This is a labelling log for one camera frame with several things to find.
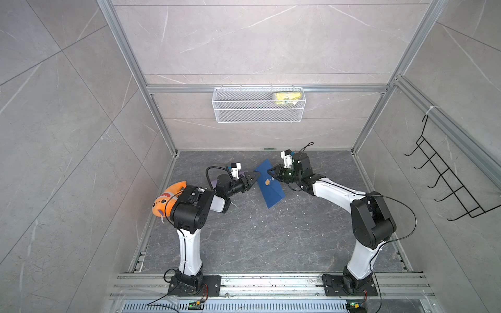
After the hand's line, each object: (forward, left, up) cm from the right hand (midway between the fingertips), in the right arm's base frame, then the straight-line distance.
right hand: (267, 171), depth 89 cm
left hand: (0, +3, -2) cm, 4 cm away
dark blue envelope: (-9, -1, -2) cm, 9 cm away
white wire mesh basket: (+34, +3, +13) cm, 37 cm away
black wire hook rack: (-29, -61, +16) cm, 69 cm away
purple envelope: (-9, +23, +6) cm, 25 cm away
